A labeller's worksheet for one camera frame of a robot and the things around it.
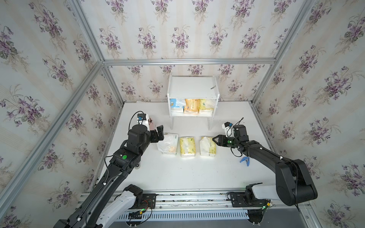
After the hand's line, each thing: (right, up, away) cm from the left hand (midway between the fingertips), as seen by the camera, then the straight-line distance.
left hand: (157, 127), depth 72 cm
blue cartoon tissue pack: (+10, +13, +19) cm, 25 cm away
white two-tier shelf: (+11, +23, +11) cm, 28 cm away
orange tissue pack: (+19, +12, +21) cm, 31 cm away
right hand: (+35, -9, +17) cm, 40 cm away
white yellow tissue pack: (+29, -14, +18) cm, 37 cm away
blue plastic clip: (+53, -22, +15) cm, 59 cm away
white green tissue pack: (+4, -13, +18) cm, 23 cm away
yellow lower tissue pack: (+29, +12, +20) cm, 37 cm away
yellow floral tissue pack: (+16, -13, +19) cm, 28 cm away
